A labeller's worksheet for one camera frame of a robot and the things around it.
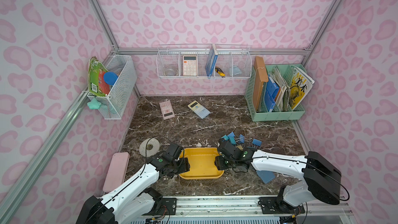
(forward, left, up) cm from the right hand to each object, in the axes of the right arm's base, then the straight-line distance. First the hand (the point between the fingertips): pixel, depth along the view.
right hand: (217, 162), depth 83 cm
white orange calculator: (+48, +16, +27) cm, 58 cm away
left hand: (-2, +17, +1) cm, 17 cm away
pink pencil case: (-5, +53, 0) cm, 53 cm away
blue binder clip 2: (+19, -9, -3) cm, 21 cm away
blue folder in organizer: (+40, -34, +13) cm, 54 cm away
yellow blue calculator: (+39, +12, -3) cm, 40 cm away
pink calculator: (+38, +35, -2) cm, 51 cm away
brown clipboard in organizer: (+37, -23, +28) cm, 52 cm away
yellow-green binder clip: (+11, -14, -4) cm, 18 cm away
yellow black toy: (+46, -2, +24) cm, 52 cm away
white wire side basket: (+16, +50, +29) cm, 59 cm away
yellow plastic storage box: (+1, +9, -2) cm, 9 cm away
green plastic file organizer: (+56, -46, +13) cm, 74 cm away
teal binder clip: (+14, -9, -2) cm, 17 cm away
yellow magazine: (+44, -53, +13) cm, 70 cm away
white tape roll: (+10, +40, -3) cm, 42 cm away
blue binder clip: (+15, -15, -2) cm, 22 cm away
